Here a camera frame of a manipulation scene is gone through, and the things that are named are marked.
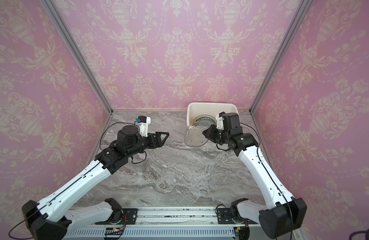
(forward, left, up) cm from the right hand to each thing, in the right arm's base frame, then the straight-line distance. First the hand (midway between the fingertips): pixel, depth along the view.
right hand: (203, 132), depth 74 cm
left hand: (-3, +18, +3) cm, 19 cm away
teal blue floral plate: (+27, -6, -22) cm, 35 cm away
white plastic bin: (+29, +2, -13) cm, 32 cm away
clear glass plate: (0, +5, -3) cm, 5 cm away
